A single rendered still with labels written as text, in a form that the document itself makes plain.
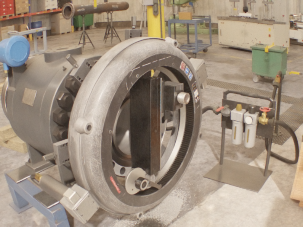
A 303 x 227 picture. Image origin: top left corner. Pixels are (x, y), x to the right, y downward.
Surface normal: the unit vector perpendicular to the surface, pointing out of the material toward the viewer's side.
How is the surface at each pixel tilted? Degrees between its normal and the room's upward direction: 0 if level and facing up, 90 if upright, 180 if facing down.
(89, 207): 90
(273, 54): 90
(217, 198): 0
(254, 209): 0
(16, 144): 90
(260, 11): 90
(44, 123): 82
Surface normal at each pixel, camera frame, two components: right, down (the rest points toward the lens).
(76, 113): -0.55, -0.19
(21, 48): 0.79, 0.18
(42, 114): -0.60, 0.02
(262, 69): -0.56, 0.30
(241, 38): -0.81, 0.22
